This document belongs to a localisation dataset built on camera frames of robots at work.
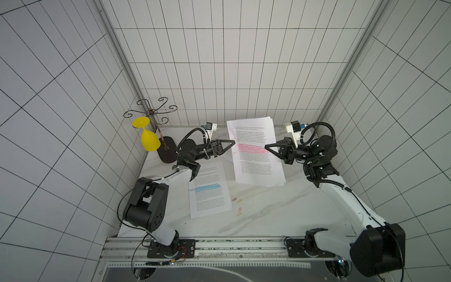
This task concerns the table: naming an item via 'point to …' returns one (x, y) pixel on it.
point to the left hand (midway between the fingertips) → (233, 144)
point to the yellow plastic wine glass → (150, 141)
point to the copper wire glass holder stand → (168, 150)
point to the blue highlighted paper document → (208, 191)
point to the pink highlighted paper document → (253, 163)
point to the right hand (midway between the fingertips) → (266, 146)
